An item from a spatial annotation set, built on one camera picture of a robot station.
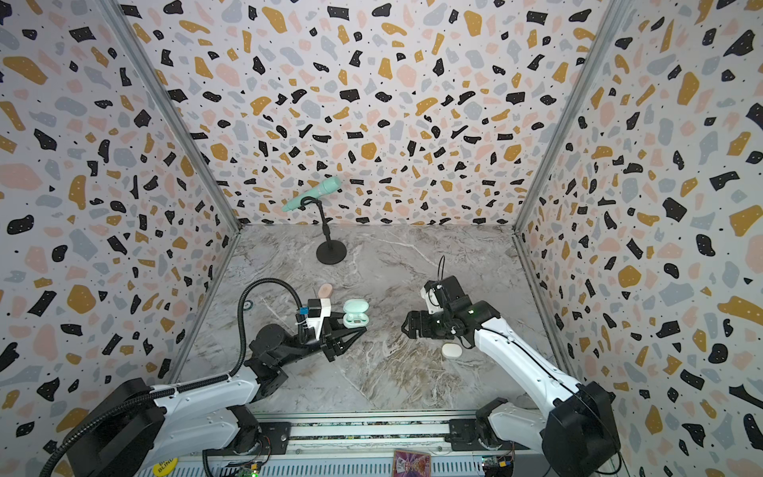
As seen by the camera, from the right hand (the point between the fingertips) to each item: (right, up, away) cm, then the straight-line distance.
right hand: (413, 324), depth 79 cm
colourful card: (-1, -31, -10) cm, 32 cm away
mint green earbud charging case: (-14, +5, -10) cm, 18 cm away
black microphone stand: (-30, +20, +34) cm, 49 cm away
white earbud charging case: (+12, -10, +9) cm, 18 cm away
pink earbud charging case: (-29, +6, +21) cm, 36 cm away
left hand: (-12, +3, -12) cm, 17 cm away
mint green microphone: (-25, +39, +8) cm, 47 cm away
